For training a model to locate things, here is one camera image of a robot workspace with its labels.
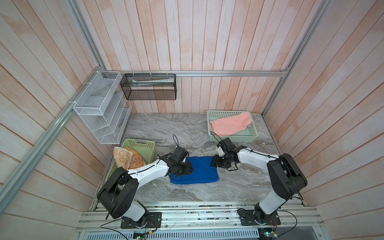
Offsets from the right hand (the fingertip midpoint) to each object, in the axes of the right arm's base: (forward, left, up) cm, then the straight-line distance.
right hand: (214, 164), depth 92 cm
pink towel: (+33, -16, -1) cm, 37 cm away
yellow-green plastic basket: (+8, +44, +4) cm, 45 cm away
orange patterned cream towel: (-1, +53, +8) cm, 53 cm away
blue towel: (-6, +7, +1) cm, 9 cm away
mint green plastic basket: (+25, -28, -1) cm, 38 cm away
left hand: (-7, +15, +3) cm, 17 cm away
